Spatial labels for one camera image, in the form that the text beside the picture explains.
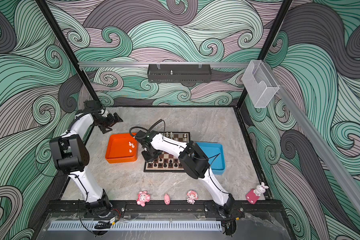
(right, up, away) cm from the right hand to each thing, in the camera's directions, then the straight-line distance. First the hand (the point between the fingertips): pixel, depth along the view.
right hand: (150, 159), depth 89 cm
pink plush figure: (-1, -15, -15) cm, 21 cm away
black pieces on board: (+6, -2, -1) cm, 6 cm away
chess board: (+11, +10, -29) cm, 32 cm away
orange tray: (-20, +6, +7) cm, 22 cm away
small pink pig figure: (+11, -17, -14) cm, 24 cm away
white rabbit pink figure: (+57, -16, -12) cm, 60 cm away
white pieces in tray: (-13, +7, +6) cm, 16 cm away
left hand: (-22, +23, +5) cm, 32 cm away
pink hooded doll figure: (+24, -14, -14) cm, 32 cm away
